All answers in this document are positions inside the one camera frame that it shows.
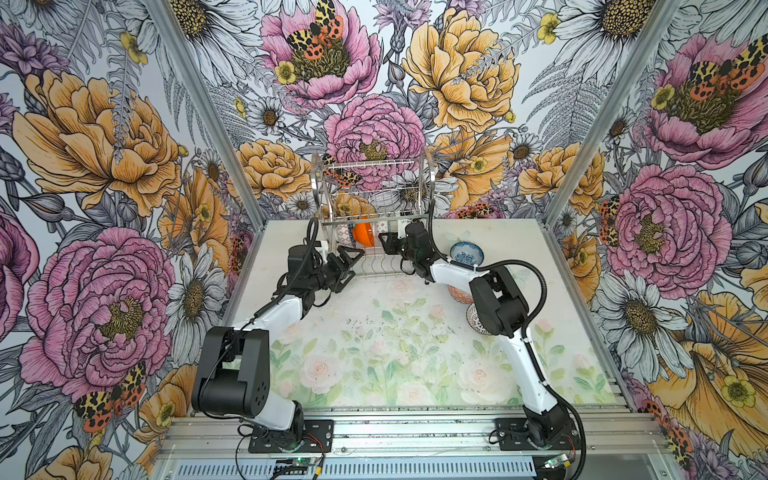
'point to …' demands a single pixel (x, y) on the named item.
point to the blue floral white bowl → (466, 252)
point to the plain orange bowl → (363, 233)
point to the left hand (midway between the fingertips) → (362, 267)
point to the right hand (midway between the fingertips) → (383, 240)
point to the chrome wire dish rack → (358, 199)
